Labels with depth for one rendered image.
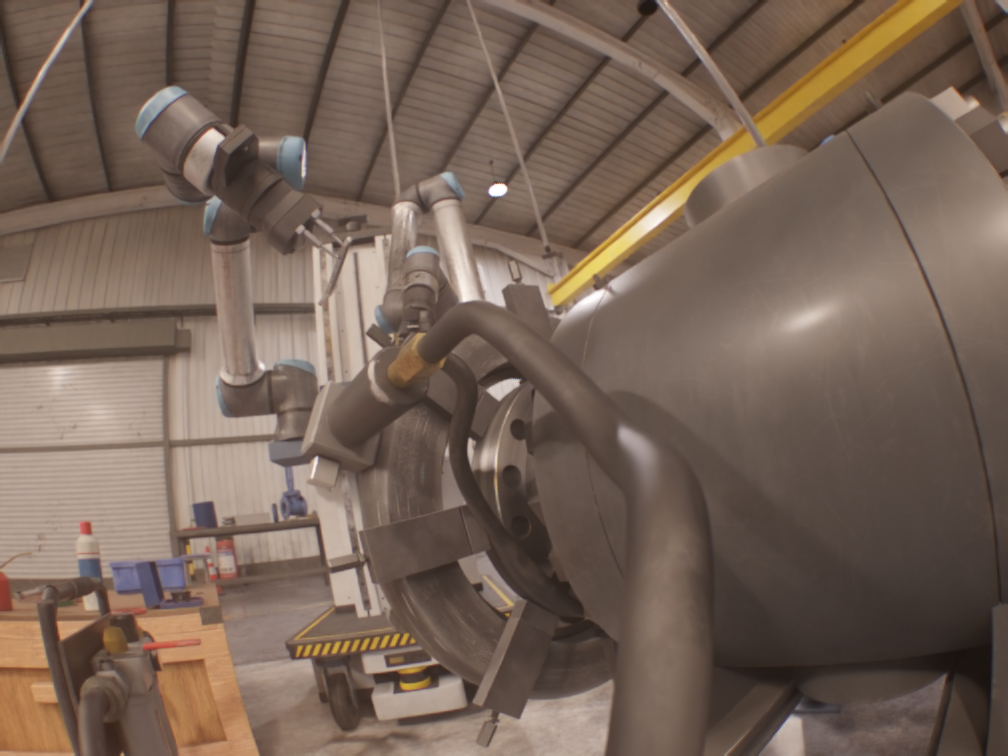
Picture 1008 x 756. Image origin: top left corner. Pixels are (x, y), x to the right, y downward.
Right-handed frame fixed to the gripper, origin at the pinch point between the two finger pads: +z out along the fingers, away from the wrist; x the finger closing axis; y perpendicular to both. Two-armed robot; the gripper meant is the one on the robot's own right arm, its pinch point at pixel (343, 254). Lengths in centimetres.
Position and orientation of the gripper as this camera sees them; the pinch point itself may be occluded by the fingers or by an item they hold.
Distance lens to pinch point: 60.9
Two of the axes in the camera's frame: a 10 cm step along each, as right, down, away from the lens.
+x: -5.0, 7.8, -3.7
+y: -4.4, 1.4, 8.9
